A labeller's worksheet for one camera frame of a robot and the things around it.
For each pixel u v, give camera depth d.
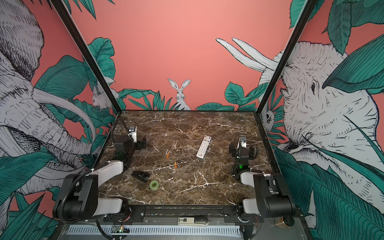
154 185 0.84
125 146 0.68
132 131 0.77
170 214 0.75
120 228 0.70
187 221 0.69
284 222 0.65
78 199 0.42
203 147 0.98
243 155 0.68
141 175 0.86
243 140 0.76
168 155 0.95
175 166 0.90
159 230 0.70
